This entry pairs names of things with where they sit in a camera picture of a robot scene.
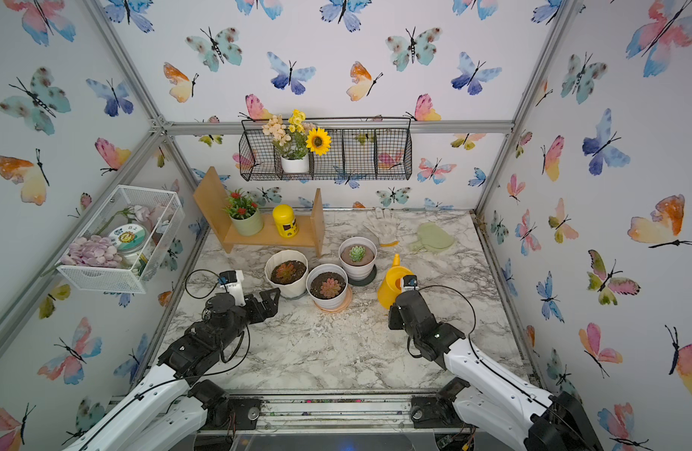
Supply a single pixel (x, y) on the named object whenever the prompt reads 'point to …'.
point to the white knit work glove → (385, 225)
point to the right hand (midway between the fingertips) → (397, 302)
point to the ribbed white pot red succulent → (287, 271)
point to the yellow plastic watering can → (391, 286)
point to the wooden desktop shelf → (210, 198)
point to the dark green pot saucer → (366, 281)
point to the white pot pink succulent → (327, 285)
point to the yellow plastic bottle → (285, 220)
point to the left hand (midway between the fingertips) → (270, 291)
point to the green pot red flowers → (243, 209)
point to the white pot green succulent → (357, 256)
